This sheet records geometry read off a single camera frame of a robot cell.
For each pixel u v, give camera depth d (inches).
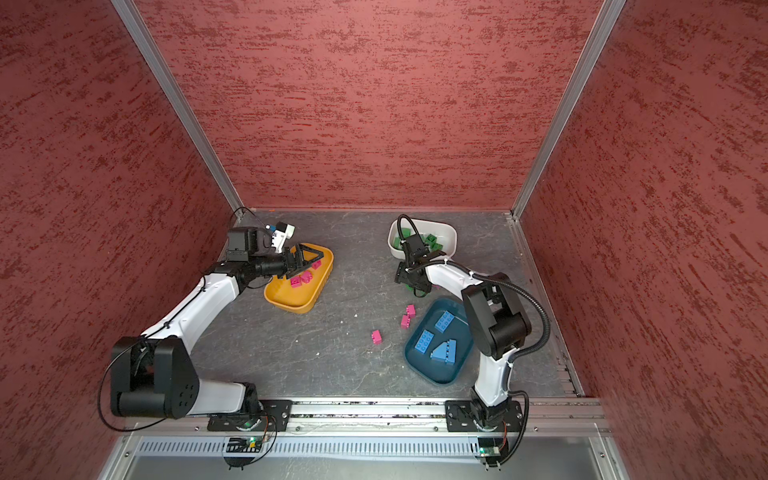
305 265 28.8
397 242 42.3
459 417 29.1
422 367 31.7
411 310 36.0
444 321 35.1
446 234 43.1
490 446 28.0
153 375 16.4
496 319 19.5
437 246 42.9
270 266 28.0
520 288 18.2
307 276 39.1
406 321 35.1
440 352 32.5
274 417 29.8
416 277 28.0
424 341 33.5
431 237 42.4
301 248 29.1
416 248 30.5
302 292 37.9
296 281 38.4
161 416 16.7
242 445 28.5
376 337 33.5
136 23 28.5
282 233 30.5
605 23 28.5
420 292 33.2
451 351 32.5
